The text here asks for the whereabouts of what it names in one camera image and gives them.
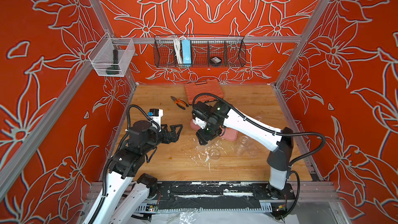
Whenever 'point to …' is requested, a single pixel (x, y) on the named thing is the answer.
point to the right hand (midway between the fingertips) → (203, 137)
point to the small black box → (215, 60)
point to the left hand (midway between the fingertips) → (174, 124)
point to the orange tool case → (213, 86)
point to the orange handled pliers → (176, 101)
